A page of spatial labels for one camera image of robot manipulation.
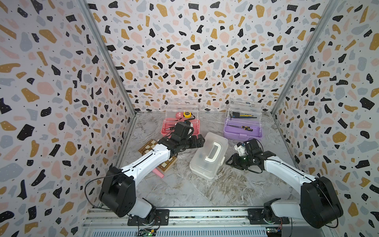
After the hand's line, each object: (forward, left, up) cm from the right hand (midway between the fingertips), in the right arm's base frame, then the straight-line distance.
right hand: (228, 163), depth 85 cm
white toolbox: (+3, +11, +3) cm, 11 cm away
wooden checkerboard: (-1, +37, -4) cm, 37 cm away
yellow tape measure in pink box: (+37, +26, +3) cm, 45 cm away
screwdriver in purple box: (+34, -17, -7) cm, 39 cm away
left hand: (+8, +16, +11) cm, 21 cm away
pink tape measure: (+37, +33, +2) cm, 50 cm away
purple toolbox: (+36, -15, -1) cm, 39 cm away
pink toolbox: (+48, +33, -3) cm, 58 cm away
